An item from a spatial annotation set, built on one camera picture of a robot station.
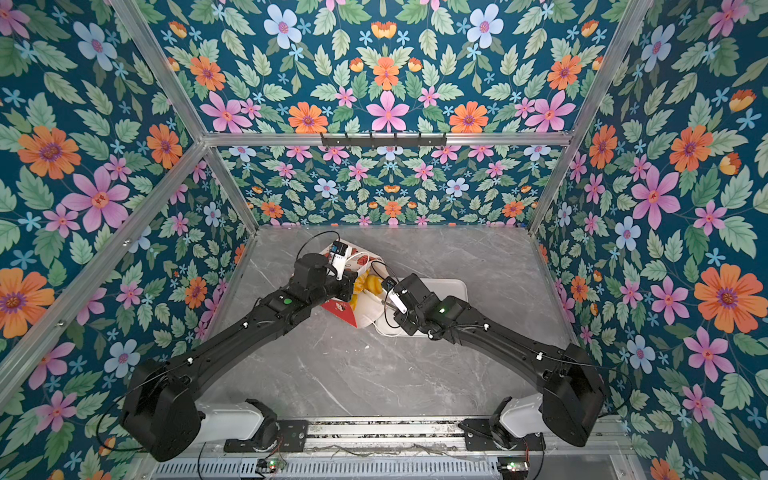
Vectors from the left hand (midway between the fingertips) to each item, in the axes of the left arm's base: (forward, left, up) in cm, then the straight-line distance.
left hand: (361, 267), depth 79 cm
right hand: (-8, -11, -8) cm, 16 cm away
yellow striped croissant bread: (+4, -2, -15) cm, 15 cm away
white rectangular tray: (-18, -7, +1) cm, 19 cm away
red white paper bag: (0, -1, -21) cm, 21 cm away
